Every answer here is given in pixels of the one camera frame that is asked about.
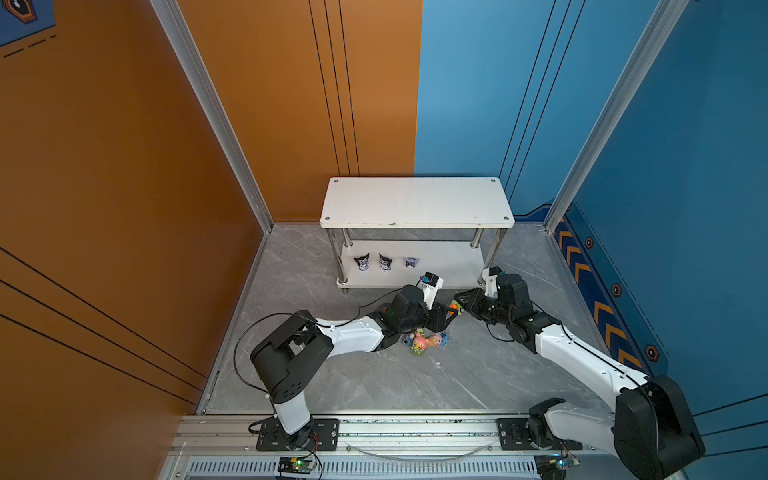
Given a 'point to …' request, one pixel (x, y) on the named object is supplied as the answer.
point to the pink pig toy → (420, 343)
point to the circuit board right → (554, 466)
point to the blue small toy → (445, 338)
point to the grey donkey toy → (408, 340)
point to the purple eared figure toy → (410, 262)
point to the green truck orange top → (454, 306)
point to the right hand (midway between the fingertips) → (453, 298)
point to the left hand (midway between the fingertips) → (454, 309)
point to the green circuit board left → (296, 465)
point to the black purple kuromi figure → (363, 262)
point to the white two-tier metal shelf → (414, 202)
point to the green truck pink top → (421, 331)
